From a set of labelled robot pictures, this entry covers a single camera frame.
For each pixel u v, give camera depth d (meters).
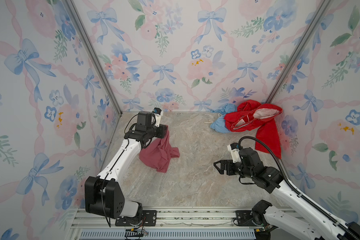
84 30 0.77
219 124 1.06
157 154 0.88
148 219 0.74
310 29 0.75
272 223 0.60
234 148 0.68
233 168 0.66
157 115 0.73
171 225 0.73
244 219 0.73
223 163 0.66
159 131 0.73
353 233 0.39
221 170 0.67
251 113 1.07
